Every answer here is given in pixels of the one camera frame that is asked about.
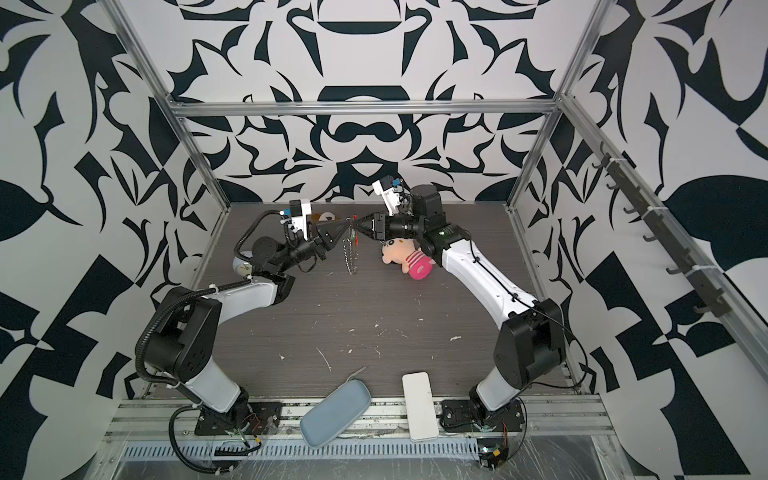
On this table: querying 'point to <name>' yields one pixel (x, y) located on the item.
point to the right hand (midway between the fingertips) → (357, 223)
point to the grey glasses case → (334, 412)
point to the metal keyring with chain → (351, 250)
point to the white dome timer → (241, 267)
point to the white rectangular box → (421, 413)
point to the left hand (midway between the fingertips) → (350, 216)
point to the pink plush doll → (408, 254)
